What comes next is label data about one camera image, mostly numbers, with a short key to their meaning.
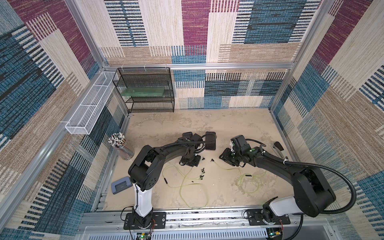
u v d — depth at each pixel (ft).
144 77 3.32
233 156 2.49
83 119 3.03
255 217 2.41
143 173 1.65
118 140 2.69
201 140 2.64
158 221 2.41
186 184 2.79
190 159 2.60
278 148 3.08
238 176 2.86
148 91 3.14
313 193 1.41
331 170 1.40
